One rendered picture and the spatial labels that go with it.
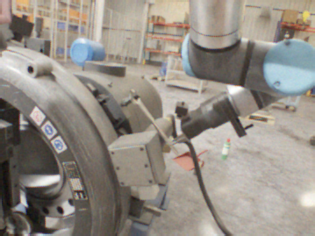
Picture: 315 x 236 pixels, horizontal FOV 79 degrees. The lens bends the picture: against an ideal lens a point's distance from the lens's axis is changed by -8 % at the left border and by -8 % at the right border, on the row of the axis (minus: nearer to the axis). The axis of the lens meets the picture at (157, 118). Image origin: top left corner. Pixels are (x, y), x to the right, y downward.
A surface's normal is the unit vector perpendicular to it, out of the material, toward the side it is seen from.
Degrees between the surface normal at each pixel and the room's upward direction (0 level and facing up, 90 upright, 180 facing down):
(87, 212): 90
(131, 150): 90
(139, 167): 90
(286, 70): 80
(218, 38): 132
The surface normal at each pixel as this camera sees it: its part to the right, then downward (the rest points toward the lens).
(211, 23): -0.37, 0.82
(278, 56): -0.29, 0.07
